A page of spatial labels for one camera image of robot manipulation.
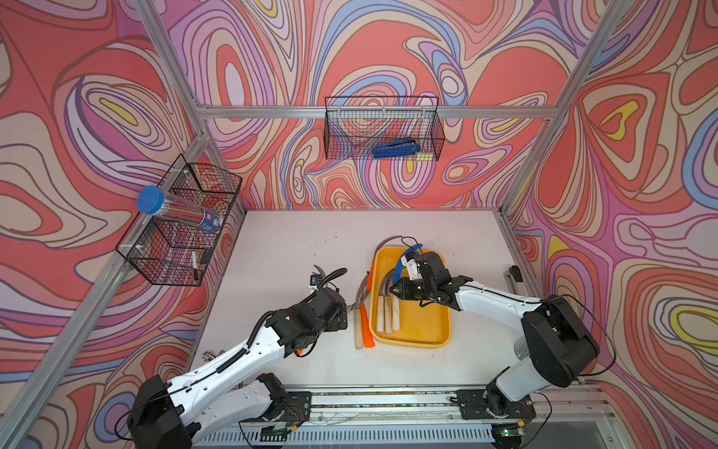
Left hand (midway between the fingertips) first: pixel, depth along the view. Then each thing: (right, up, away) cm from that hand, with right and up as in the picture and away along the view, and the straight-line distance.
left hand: (335, 313), depth 79 cm
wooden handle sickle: (+14, 0, +12) cm, 18 cm away
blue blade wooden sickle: (+18, +3, +5) cm, 19 cm away
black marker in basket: (-36, +15, -7) cm, 40 cm away
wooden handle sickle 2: (+7, -5, +7) cm, 11 cm away
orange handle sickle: (+9, -6, +2) cm, 11 cm away
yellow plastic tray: (+29, -7, +9) cm, 31 cm away
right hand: (+18, +3, +9) cm, 21 cm away
